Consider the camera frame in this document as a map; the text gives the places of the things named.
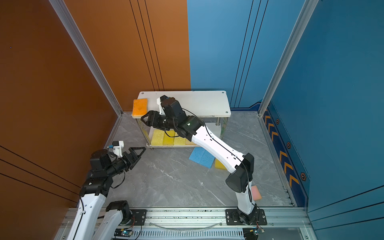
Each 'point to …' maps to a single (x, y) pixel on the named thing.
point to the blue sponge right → (207, 160)
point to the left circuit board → (123, 232)
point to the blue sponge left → (197, 154)
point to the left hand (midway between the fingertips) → (143, 151)
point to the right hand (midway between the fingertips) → (143, 120)
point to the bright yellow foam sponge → (168, 140)
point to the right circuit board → (250, 233)
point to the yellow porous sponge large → (157, 137)
